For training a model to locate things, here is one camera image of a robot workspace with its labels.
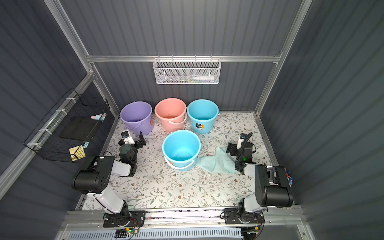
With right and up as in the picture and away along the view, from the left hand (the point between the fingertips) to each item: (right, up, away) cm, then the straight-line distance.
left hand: (134, 133), depth 90 cm
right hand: (+63, -7, +4) cm, 64 cm away
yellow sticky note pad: (-12, -7, -29) cm, 32 cm away
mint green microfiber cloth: (+54, -17, +1) cm, 57 cm away
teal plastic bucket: (+28, -10, +5) cm, 30 cm away
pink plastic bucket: (+19, +16, +27) cm, 37 cm away
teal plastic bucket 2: (+43, +14, +16) cm, 47 cm away
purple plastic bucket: (-3, +12, +14) cm, 19 cm away
